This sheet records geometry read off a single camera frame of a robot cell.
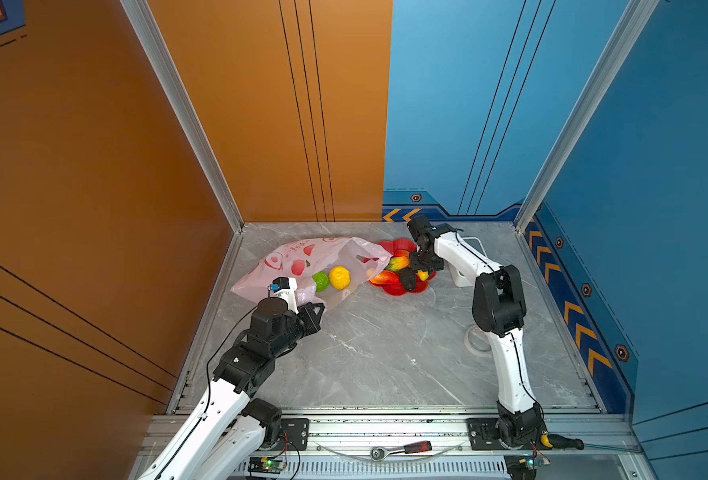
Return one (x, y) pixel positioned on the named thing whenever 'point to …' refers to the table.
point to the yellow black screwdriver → (561, 442)
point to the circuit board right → (521, 466)
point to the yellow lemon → (339, 277)
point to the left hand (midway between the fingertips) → (326, 303)
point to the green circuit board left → (266, 464)
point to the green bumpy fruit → (321, 280)
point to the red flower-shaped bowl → (396, 289)
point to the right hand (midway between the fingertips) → (420, 267)
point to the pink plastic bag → (301, 258)
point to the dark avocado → (408, 277)
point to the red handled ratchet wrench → (380, 453)
